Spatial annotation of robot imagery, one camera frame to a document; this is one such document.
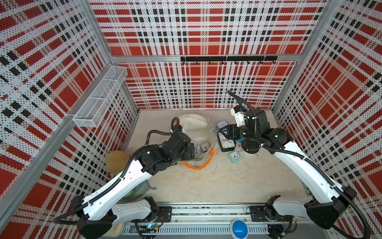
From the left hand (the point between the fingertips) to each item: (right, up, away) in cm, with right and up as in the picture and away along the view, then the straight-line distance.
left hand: (189, 149), depth 69 cm
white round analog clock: (+8, -4, +27) cm, 29 cm away
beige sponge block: (-34, -37, -2) cm, 50 cm away
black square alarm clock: (+22, -1, +27) cm, 35 cm away
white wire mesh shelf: (-64, +19, +24) cm, 70 cm away
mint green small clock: (+27, -9, +24) cm, 37 cm away
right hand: (+18, +9, +2) cm, 20 cm away
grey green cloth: (-29, -26, +12) cm, 41 cm away
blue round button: (+23, -38, 0) cm, 44 cm away
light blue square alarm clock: (+21, +12, +41) cm, 48 cm away
